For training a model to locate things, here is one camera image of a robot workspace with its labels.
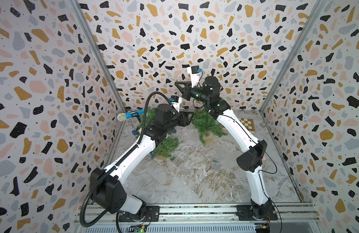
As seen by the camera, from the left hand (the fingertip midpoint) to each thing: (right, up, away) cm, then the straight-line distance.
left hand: (192, 112), depth 74 cm
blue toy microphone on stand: (-42, -2, +15) cm, 45 cm away
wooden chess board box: (+44, -6, +36) cm, 58 cm away
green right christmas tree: (+9, -7, +14) cm, 18 cm away
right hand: (-8, +13, -4) cm, 16 cm away
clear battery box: (+16, -32, +18) cm, 40 cm away
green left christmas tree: (-13, -19, +3) cm, 23 cm away
